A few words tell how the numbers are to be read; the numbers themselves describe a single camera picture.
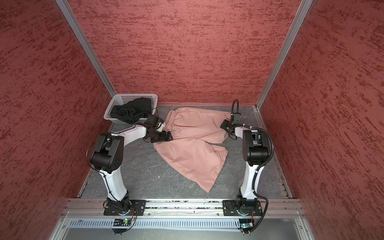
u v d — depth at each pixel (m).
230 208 0.74
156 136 0.85
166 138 0.89
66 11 0.72
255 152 0.55
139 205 0.75
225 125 0.97
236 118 0.85
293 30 0.79
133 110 0.95
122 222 0.71
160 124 0.87
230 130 0.81
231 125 0.84
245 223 0.71
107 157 0.51
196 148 0.95
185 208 0.76
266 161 0.51
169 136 0.90
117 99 1.14
